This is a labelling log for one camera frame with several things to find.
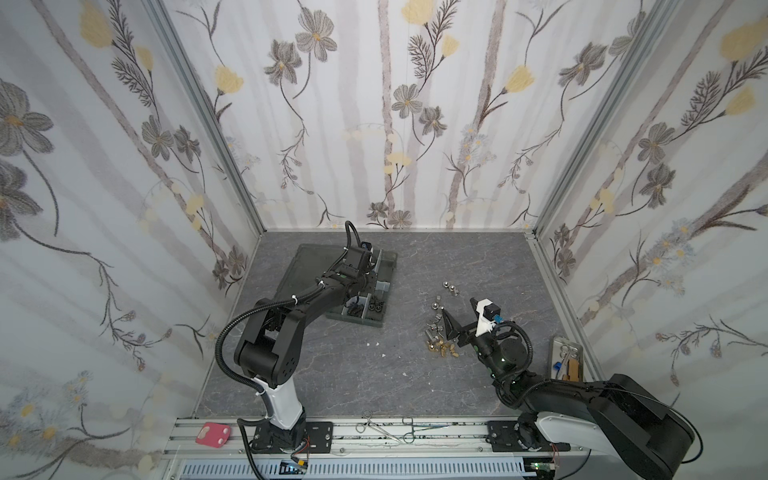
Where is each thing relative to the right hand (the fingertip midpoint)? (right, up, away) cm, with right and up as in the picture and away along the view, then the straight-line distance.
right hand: (462, 306), depth 78 cm
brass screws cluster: (-3, -14, +11) cm, 18 cm away
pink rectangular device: (-64, -32, -3) cm, 71 cm away
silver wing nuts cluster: (-5, -10, +15) cm, 19 cm away
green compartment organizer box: (-27, -3, +19) cm, 33 cm away
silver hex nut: (+1, +4, +26) cm, 27 cm away
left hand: (-25, +8, +18) cm, 32 cm away
